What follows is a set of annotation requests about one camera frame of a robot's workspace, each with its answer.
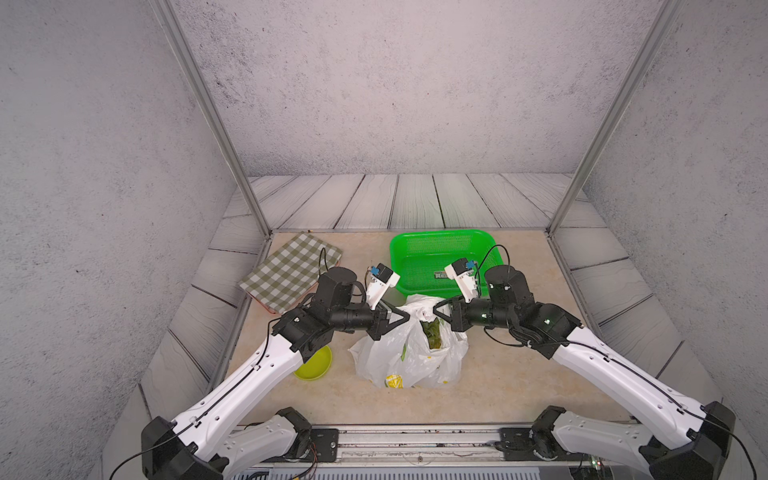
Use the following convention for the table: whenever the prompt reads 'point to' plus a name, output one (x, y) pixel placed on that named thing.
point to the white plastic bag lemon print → (418, 352)
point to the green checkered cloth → (283, 279)
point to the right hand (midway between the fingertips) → (435, 309)
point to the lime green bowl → (316, 366)
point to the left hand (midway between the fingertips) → (410, 320)
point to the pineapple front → (433, 333)
